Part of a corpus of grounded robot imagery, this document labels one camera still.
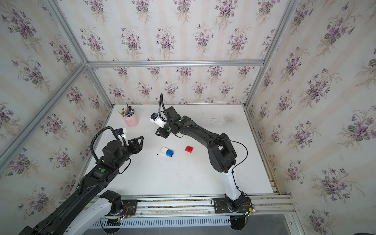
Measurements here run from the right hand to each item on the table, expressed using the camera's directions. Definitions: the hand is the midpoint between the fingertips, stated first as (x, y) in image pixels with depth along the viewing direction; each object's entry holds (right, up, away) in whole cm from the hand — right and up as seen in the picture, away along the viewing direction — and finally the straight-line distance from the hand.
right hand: (161, 130), depth 87 cm
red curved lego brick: (+17, -13, +6) cm, 22 cm away
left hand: (-9, -4, -10) cm, 14 cm away
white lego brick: (+1, -13, +6) cm, 14 cm away
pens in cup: (-27, +12, +17) cm, 34 cm away
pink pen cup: (-22, +5, +14) cm, 27 cm away
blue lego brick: (+5, -15, +4) cm, 16 cm away
